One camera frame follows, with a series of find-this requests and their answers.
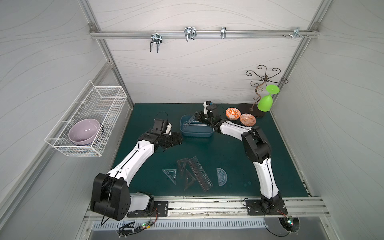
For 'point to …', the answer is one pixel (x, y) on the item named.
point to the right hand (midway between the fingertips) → (194, 112)
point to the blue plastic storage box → (190, 126)
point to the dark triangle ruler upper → (182, 163)
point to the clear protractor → (222, 177)
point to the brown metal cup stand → (253, 108)
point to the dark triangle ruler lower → (189, 179)
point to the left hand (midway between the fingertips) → (180, 140)
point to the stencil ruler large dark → (200, 173)
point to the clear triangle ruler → (172, 174)
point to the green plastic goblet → (265, 103)
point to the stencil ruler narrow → (190, 120)
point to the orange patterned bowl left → (233, 114)
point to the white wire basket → (105, 104)
